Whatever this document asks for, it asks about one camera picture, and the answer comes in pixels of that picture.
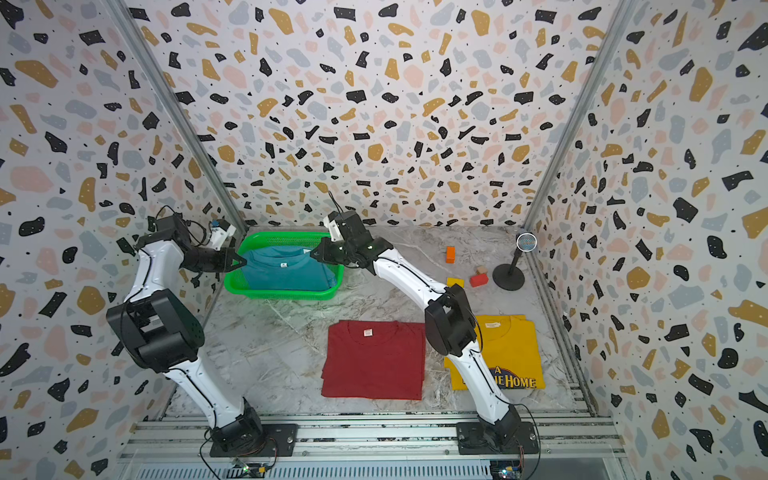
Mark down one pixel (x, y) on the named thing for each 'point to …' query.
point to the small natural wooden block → (481, 269)
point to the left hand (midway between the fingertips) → (243, 261)
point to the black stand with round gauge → (508, 276)
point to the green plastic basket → (236, 282)
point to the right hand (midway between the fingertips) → (310, 254)
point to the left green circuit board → (249, 470)
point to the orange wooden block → (450, 254)
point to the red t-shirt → (378, 359)
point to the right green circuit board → (506, 469)
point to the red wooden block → (479, 280)
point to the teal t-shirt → (287, 268)
